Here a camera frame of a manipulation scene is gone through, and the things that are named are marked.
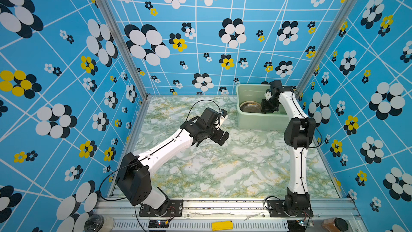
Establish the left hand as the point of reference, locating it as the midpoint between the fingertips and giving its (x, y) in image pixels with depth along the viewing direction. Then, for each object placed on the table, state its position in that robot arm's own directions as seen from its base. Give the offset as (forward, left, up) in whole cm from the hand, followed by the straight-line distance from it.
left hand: (223, 130), depth 80 cm
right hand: (+23, -29, -11) cm, 39 cm away
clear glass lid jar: (-38, +51, -8) cm, 64 cm away
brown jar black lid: (-38, -43, -9) cm, 58 cm away
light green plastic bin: (+11, -33, -7) cm, 35 cm away
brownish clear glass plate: (+27, -20, -13) cm, 36 cm away
